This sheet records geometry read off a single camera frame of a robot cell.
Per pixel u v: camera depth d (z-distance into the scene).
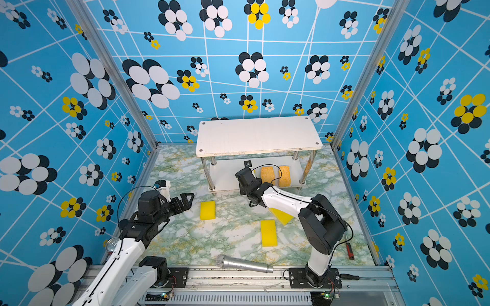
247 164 0.79
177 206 0.71
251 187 0.69
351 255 0.78
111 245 0.72
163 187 0.71
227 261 0.75
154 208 0.62
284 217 0.89
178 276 0.74
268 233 0.86
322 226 0.46
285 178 0.94
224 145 0.74
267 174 0.94
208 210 0.91
